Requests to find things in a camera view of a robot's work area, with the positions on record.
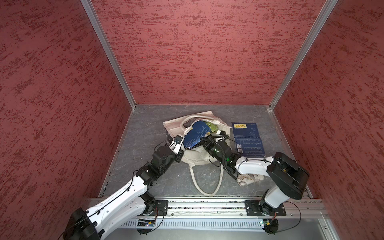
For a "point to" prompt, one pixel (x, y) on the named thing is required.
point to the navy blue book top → (242, 129)
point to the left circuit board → (144, 222)
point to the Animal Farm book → (212, 126)
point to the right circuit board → (270, 226)
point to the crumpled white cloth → (246, 179)
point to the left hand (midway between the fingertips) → (180, 144)
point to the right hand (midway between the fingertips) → (199, 140)
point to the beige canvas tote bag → (198, 156)
